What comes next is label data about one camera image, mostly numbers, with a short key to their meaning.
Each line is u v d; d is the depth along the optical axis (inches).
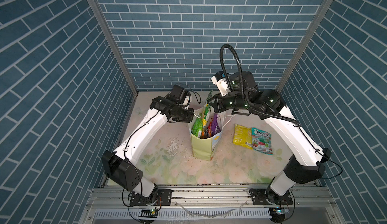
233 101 19.8
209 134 30.4
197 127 30.4
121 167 15.5
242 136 36.8
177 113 24.4
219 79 21.0
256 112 16.1
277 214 28.2
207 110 25.3
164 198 29.2
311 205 29.2
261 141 35.1
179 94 22.7
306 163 16.7
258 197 29.0
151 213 28.4
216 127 31.0
